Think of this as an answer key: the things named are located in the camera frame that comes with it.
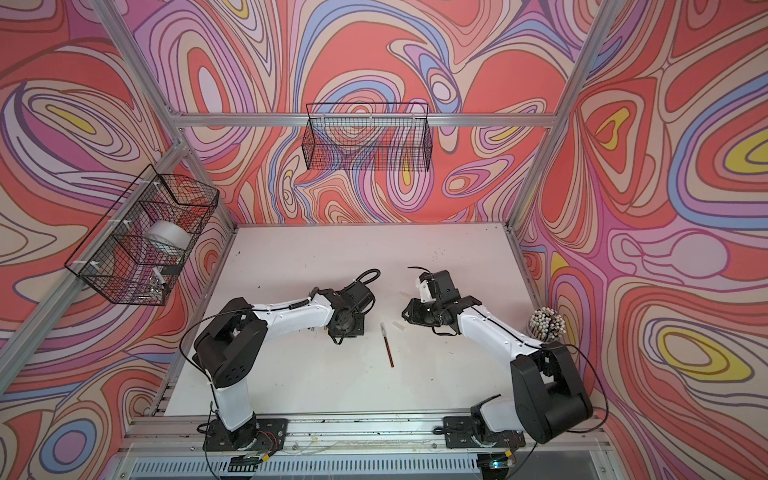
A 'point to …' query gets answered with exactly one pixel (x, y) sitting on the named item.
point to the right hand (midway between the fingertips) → (408, 321)
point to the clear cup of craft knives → (546, 325)
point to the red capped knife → (387, 344)
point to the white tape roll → (169, 236)
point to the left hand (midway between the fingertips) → (361, 333)
